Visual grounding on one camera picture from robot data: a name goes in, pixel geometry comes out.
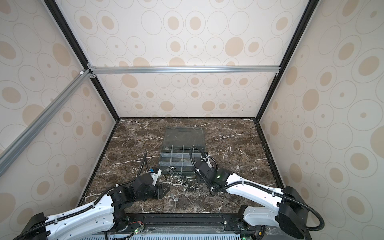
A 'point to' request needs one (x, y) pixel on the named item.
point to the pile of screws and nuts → (182, 181)
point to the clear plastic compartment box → (177, 142)
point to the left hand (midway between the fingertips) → (171, 189)
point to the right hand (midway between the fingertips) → (202, 171)
